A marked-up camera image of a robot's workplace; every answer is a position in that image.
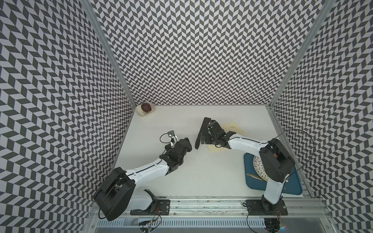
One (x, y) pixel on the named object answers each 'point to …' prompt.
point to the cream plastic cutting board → (228, 127)
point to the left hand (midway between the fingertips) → (180, 141)
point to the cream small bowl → (141, 112)
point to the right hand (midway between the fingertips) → (207, 139)
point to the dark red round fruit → (146, 107)
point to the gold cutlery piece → (255, 176)
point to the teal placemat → (292, 185)
